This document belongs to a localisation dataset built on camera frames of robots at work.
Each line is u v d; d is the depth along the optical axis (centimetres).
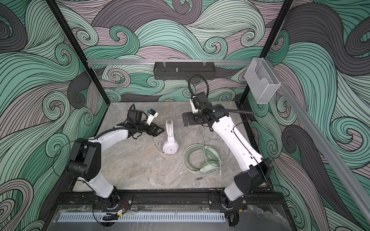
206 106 50
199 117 53
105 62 96
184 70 95
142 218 76
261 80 78
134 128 70
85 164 46
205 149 85
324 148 51
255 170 39
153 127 81
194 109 59
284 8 71
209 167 77
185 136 98
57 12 73
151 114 81
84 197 76
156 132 81
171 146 82
